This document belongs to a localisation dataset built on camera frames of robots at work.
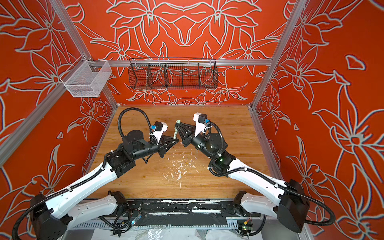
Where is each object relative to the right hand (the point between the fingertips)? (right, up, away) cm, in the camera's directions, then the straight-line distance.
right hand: (173, 126), depth 60 cm
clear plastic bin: (-59, +28, +31) cm, 72 cm away
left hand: (+1, -5, +5) cm, 8 cm away
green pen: (0, -4, +3) cm, 5 cm away
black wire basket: (-5, +34, +39) cm, 52 cm away
